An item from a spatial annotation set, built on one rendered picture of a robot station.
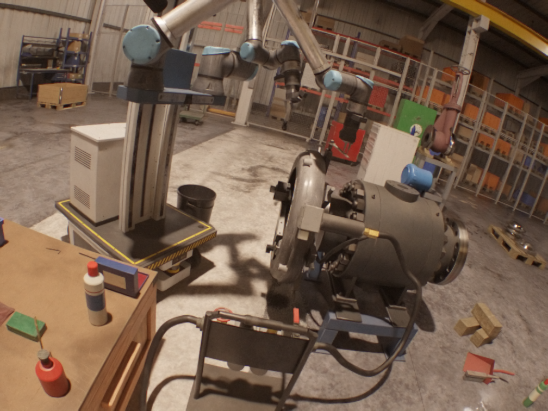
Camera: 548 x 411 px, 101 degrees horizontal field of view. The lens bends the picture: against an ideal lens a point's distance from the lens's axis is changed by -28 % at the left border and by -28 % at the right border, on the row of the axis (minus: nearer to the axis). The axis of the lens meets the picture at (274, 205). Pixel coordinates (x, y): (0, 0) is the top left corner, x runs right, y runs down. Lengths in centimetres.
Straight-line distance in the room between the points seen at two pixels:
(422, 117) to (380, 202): 740
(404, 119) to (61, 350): 860
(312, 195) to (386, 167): 416
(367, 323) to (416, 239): 52
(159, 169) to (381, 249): 132
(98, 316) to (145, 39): 95
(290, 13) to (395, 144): 427
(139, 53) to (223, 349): 112
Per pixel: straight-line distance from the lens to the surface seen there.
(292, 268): 148
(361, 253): 158
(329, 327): 170
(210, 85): 173
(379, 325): 177
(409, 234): 166
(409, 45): 1366
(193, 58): 179
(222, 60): 174
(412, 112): 884
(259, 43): 154
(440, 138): 578
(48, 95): 809
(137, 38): 121
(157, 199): 194
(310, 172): 145
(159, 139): 185
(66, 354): 101
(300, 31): 145
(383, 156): 544
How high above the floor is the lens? 125
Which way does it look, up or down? 21 degrees down
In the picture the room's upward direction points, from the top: 15 degrees clockwise
